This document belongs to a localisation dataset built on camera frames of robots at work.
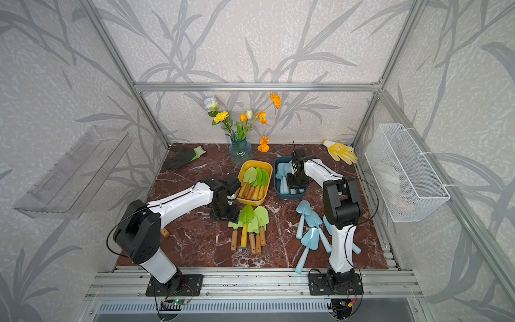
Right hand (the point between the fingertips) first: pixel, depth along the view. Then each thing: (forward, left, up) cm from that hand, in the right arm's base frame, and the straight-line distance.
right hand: (291, 185), depth 99 cm
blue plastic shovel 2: (-18, -9, -2) cm, 20 cm away
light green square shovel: (-24, +26, -1) cm, 35 cm away
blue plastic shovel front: (-26, -6, -2) cm, 27 cm away
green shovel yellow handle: (+3, +13, -1) cm, 14 cm away
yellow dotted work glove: (+25, -31, -4) cm, 40 cm away
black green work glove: (+22, +63, -2) cm, 67 cm away
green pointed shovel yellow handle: (-15, +22, -1) cm, 27 cm away
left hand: (-20, +27, +3) cm, 33 cm away
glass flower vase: (+15, +26, +9) cm, 31 cm away
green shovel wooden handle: (+6, +22, -1) cm, 22 cm away
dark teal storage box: (+16, +6, +1) cm, 17 cm away
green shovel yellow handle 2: (+2, +18, -2) cm, 18 cm away
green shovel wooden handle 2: (-17, +14, -1) cm, 22 cm away
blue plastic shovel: (-3, +4, +1) cm, 5 cm away
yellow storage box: (+12, +24, +3) cm, 27 cm away
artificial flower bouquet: (+20, +26, +18) cm, 38 cm away
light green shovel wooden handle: (-21, +18, -1) cm, 28 cm away
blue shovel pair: (+10, +4, 0) cm, 11 cm away
